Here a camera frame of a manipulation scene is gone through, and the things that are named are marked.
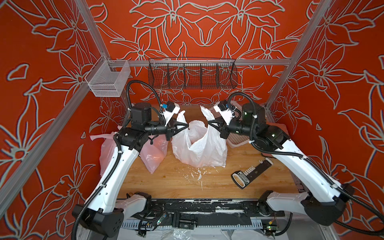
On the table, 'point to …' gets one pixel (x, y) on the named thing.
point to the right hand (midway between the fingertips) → (209, 118)
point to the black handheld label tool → (241, 179)
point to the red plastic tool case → (283, 128)
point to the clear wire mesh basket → (107, 78)
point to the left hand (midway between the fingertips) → (186, 124)
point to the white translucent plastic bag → (200, 145)
